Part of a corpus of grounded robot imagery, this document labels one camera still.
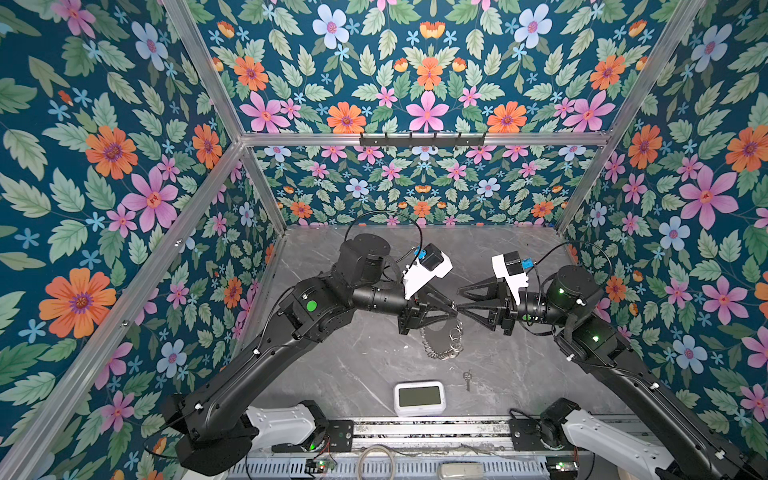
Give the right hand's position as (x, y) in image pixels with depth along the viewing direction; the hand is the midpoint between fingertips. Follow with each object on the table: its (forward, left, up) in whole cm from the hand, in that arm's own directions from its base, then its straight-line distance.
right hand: (463, 298), depth 56 cm
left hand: (-5, +2, +5) cm, 7 cm away
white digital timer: (-9, +8, -35) cm, 37 cm away
